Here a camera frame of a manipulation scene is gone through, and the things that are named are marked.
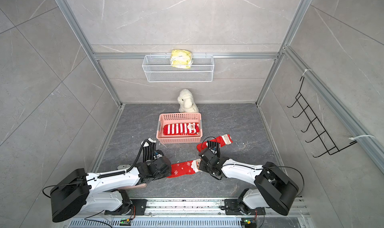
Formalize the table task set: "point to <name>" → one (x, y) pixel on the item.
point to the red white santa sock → (191, 128)
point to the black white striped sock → (149, 149)
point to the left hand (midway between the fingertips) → (173, 167)
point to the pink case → (134, 186)
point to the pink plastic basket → (172, 118)
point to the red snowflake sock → (184, 168)
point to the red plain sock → (224, 140)
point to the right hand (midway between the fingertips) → (202, 166)
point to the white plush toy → (187, 103)
